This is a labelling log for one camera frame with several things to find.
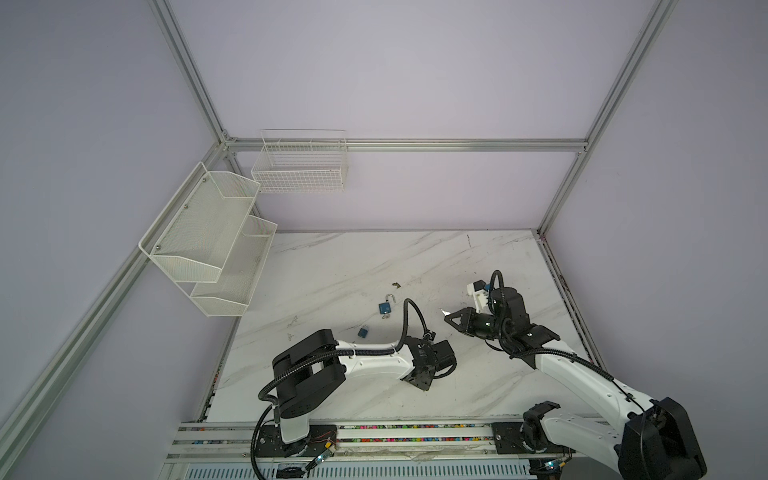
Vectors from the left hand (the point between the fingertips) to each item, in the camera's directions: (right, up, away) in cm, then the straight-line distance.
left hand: (414, 375), depth 83 cm
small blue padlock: (-16, +10, +10) cm, 21 cm away
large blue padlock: (-9, +17, +14) cm, 24 cm away
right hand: (+8, +17, -3) cm, 19 cm away
